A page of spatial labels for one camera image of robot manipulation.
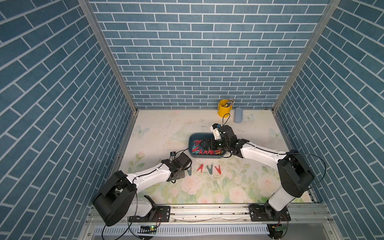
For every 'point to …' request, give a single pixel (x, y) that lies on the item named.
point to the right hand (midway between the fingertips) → (206, 143)
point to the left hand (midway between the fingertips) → (181, 174)
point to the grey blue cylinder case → (238, 115)
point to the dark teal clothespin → (210, 170)
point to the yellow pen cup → (224, 111)
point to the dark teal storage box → (195, 151)
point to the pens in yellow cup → (230, 103)
